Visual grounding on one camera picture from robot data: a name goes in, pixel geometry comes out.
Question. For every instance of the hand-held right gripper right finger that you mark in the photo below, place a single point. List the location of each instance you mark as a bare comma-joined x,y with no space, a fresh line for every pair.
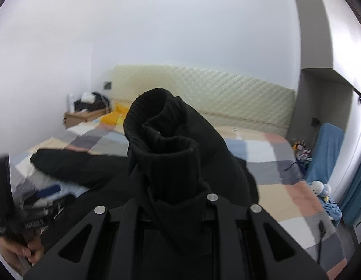
221,215

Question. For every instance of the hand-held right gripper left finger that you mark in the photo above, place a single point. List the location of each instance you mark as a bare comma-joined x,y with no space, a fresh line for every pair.
130,215

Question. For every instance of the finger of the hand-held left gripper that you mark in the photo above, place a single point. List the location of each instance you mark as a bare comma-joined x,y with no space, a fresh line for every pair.
63,201
47,192

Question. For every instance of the black puffer jacket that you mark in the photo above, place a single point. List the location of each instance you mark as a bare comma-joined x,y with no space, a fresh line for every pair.
168,140

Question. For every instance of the person's left hand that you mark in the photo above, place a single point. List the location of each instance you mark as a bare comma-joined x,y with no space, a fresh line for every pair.
17,246

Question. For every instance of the checkered pastel blanket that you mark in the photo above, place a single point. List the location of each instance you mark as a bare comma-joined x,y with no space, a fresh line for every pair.
270,163

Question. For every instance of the wooden nightstand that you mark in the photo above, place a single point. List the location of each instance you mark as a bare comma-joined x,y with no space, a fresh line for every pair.
78,118

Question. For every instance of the white bottle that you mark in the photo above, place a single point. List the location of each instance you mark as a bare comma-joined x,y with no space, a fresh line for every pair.
71,102

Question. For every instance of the yellow pillow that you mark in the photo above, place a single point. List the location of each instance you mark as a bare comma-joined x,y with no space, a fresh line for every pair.
113,119

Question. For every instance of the white and blue plush toy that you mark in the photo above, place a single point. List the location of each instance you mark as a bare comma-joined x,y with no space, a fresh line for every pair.
319,187

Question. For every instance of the black bag with tissue box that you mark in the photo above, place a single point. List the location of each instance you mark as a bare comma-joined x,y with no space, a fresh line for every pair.
98,103

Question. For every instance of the white tissue box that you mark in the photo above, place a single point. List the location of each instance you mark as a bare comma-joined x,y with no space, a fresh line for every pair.
87,96

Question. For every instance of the group of cosmetic bottles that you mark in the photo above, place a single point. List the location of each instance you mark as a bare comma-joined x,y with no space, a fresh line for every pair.
301,148

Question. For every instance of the crumpled blue cloth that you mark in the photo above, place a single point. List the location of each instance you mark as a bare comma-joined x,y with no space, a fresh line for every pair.
332,210

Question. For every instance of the cream quilted headboard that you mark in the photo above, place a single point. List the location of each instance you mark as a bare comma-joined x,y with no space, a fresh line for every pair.
227,93

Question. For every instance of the blue covered chair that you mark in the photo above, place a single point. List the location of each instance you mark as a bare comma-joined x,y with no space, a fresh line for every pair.
326,151

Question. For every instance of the blue curtain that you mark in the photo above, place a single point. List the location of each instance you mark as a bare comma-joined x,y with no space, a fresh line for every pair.
357,186

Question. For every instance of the white and grey wardrobe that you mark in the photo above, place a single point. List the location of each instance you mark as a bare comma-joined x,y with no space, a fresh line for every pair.
317,35

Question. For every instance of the grey wall socket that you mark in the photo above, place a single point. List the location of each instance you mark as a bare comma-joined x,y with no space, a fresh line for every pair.
107,85

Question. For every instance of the black wall socket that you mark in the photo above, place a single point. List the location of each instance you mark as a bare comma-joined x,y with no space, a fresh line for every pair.
315,122

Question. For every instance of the black clothes rail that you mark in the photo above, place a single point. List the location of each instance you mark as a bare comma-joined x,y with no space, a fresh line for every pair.
360,96

